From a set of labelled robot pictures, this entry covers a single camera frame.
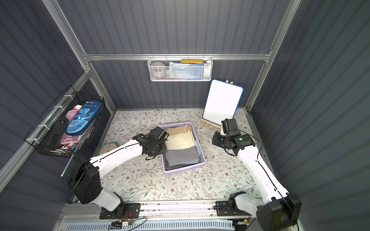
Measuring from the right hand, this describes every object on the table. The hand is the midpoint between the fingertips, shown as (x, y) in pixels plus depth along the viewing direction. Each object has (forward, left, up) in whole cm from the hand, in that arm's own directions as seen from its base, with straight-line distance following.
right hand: (217, 138), depth 78 cm
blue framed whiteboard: (+24, -5, +6) cm, 25 cm away
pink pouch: (-8, +72, +11) cm, 73 cm away
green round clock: (+4, +71, -18) cm, 73 cm away
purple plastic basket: (-7, +7, -13) cm, 17 cm away
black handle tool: (-7, +75, +14) cm, 77 cm away
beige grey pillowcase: (+1, +20, -13) cm, 24 cm away
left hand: (-2, +30, -10) cm, 32 cm away
